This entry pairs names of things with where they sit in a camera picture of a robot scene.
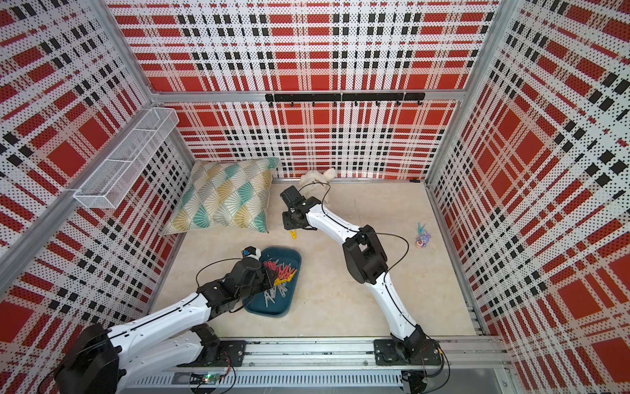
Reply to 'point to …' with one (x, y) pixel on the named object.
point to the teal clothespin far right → (421, 228)
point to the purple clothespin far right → (422, 240)
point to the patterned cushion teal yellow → (225, 194)
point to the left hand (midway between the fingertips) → (279, 274)
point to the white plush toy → (316, 181)
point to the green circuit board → (203, 378)
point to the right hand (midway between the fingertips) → (294, 221)
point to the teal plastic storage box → (280, 307)
